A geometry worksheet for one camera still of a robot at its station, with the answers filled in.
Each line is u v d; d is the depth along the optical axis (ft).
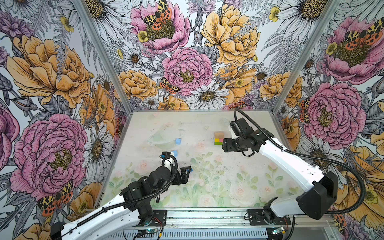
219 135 3.25
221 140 2.47
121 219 1.92
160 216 2.44
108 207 1.55
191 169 3.00
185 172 2.11
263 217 2.21
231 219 2.45
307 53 2.89
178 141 3.35
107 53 2.95
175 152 3.17
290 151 1.55
